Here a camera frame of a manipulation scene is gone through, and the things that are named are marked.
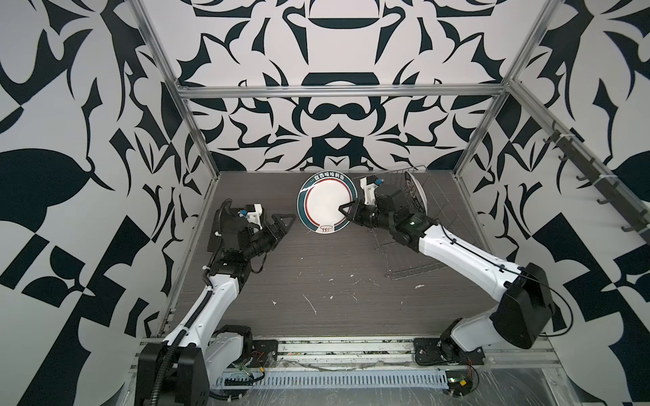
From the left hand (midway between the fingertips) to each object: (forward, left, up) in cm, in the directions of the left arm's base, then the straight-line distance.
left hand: (293, 218), depth 78 cm
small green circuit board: (-41, -46, -23) cm, 65 cm away
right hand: (+1, -14, +4) cm, 14 cm away
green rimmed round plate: (+8, -8, 0) cm, 11 cm away
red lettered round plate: (+14, -43, -5) cm, 45 cm away
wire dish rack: (-4, -37, -23) cm, 44 cm away
